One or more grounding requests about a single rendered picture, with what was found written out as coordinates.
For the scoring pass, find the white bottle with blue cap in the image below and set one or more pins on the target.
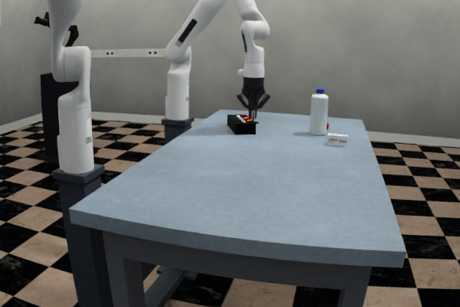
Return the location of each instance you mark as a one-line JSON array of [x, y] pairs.
[[318, 113]]

